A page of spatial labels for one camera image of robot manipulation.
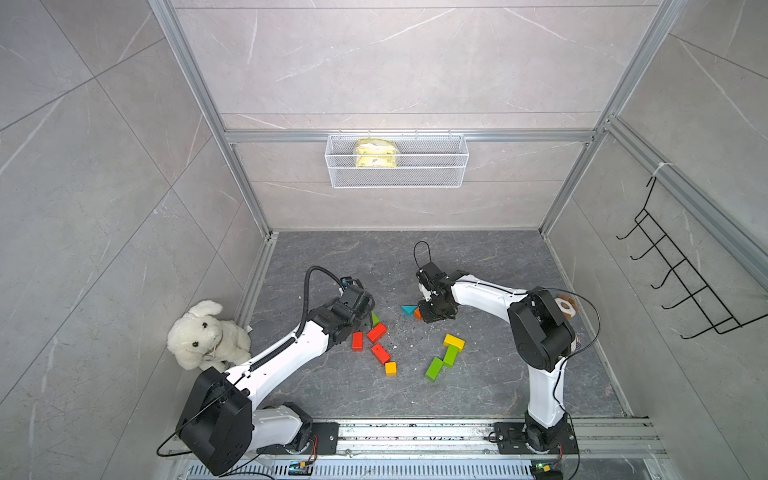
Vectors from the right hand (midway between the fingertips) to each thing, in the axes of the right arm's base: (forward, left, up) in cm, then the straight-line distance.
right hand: (429, 316), depth 95 cm
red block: (-8, +23, 0) cm, 24 cm away
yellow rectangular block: (-10, -6, +1) cm, 12 cm away
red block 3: (-12, +16, +1) cm, 20 cm away
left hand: (-4, +20, +11) cm, 23 cm away
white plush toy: (-14, +61, +17) cm, 65 cm away
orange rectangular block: (-3, +4, +7) cm, 9 cm away
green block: (-2, +18, +2) cm, 18 cm away
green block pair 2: (-17, 0, +1) cm, 17 cm away
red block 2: (-6, +17, +1) cm, 18 cm away
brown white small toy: (+2, -45, +2) cm, 45 cm away
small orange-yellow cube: (-17, +13, +1) cm, 21 cm away
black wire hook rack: (-20, -53, +33) cm, 66 cm away
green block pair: (-14, -5, +1) cm, 14 cm away
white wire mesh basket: (+43, 0, +30) cm, 53 cm away
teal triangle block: (+1, +7, +2) cm, 7 cm away
